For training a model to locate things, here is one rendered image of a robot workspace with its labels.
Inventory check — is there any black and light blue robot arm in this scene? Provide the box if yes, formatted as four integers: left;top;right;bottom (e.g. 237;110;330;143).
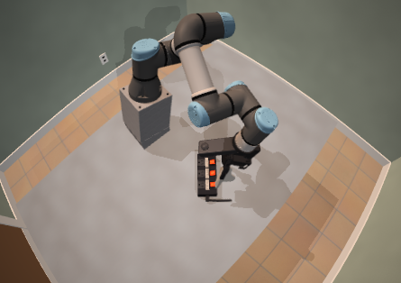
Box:
128;12;278;157

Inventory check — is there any black power strip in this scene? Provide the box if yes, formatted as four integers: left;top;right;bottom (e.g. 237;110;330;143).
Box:
197;154;232;202

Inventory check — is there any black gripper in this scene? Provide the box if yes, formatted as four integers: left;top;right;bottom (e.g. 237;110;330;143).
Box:
214;132;260;188

